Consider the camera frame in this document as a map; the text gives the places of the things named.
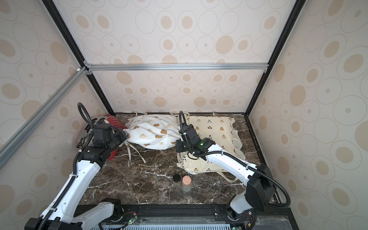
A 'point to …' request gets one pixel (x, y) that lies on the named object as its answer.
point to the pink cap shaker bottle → (187, 184)
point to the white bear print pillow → (153, 132)
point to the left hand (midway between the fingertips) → (129, 129)
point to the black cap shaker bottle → (177, 182)
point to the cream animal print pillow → (221, 130)
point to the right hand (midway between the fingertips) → (182, 142)
